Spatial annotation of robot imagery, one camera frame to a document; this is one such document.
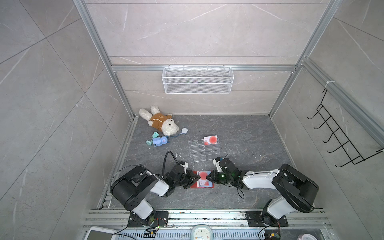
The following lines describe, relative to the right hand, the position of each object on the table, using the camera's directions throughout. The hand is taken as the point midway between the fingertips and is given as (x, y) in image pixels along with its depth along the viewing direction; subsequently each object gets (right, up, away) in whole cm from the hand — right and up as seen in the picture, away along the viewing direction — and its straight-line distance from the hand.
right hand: (206, 177), depth 87 cm
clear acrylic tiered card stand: (-4, +13, +9) cm, 17 cm away
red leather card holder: (-7, -3, -4) cm, 9 cm away
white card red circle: (+4, +21, +7) cm, 23 cm away
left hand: (-3, +2, -1) cm, 3 cm away
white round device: (-3, -20, -19) cm, 27 cm away
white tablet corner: (-52, -18, -21) cm, 59 cm away
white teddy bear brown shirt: (-32, +34, +17) cm, 50 cm away
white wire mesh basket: (-4, +62, +14) cm, 64 cm away
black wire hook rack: (+61, +27, -18) cm, 69 cm away
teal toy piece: (-35, +24, +17) cm, 46 cm away
